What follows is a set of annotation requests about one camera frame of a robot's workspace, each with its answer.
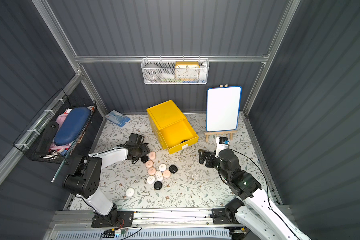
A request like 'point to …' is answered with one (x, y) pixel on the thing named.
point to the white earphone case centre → (159, 175)
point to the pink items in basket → (55, 148)
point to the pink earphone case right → (166, 173)
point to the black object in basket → (47, 138)
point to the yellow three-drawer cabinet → (170, 127)
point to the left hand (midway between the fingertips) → (146, 151)
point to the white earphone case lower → (150, 179)
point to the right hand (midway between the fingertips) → (210, 150)
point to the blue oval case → (74, 123)
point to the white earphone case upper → (162, 167)
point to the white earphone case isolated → (129, 192)
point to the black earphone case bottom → (158, 185)
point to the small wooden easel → (207, 134)
